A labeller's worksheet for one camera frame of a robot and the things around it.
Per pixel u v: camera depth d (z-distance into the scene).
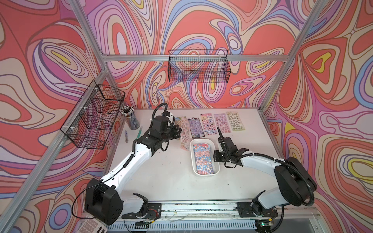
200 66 0.96
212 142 0.93
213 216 0.73
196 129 1.08
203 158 0.88
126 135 1.04
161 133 0.59
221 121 1.12
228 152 0.69
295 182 0.44
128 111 0.96
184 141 0.80
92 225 0.68
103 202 0.39
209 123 1.11
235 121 1.12
